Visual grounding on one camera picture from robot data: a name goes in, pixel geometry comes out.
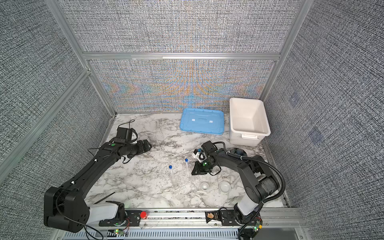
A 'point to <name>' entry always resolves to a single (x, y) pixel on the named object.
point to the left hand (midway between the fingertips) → (146, 148)
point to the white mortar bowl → (225, 186)
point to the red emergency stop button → (143, 214)
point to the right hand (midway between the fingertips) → (193, 173)
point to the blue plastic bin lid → (205, 121)
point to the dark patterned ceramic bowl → (239, 151)
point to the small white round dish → (204, 186)
